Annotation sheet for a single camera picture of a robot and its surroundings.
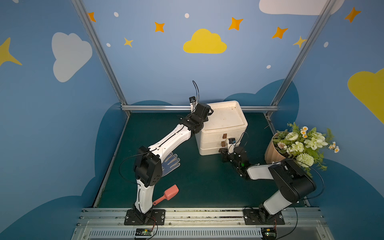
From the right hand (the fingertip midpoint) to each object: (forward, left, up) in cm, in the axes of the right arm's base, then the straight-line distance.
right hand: (223, 147), depth 95 cm
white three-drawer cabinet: (+7, 0, +18) cm, 19 cm away
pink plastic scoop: (-30, +31, -4) cm, 43 cm away
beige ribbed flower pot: (-7, -26, +7) cm, 28 cm away
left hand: (+11, +15, +21) cm, 28 cm away
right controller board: (-43, -21, -9) cm, 49 cm away
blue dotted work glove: (-11, +34, -5) cm, 36 cm away
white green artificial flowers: (-12, -32, +24) cm, 42 cm away
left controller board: (-47, +41, -6) cm, 63 cm away
